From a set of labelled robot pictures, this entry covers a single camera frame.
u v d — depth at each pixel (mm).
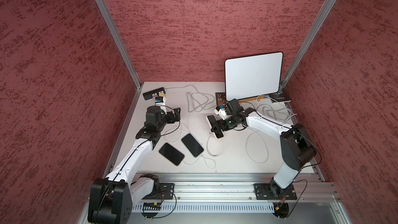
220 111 831
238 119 668
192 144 917
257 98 1063
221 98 1104
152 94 1102
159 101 709
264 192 734
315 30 882
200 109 1065
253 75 1009
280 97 1136
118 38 920
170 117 735
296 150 466
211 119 918
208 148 881
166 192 741
